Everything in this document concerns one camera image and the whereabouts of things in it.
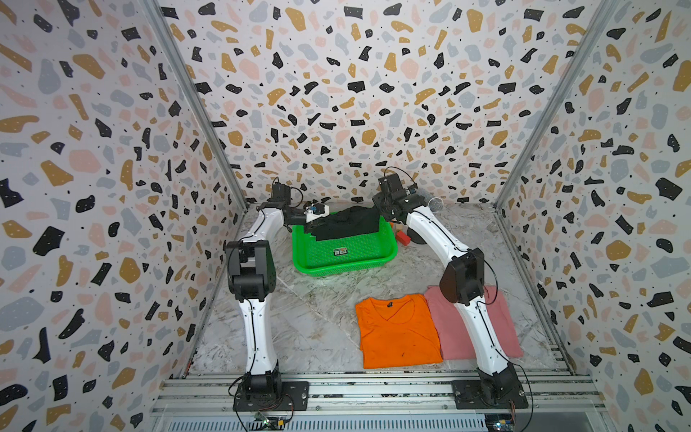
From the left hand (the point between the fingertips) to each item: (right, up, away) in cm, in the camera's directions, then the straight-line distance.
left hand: (331, 214), depth 97 cm
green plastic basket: (+1, -16, +6) cm, 17 cm away
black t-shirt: (+6, -3, -3) cm, 7 cm away
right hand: (+16, +6, +1) cm, 17 cm away
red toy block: (+27, -9, +9) cm, 30 cm away
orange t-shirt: (+22, -38, -12) cm, 46 cm away
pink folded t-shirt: (+40, -40, -13) cm, 58 cm away
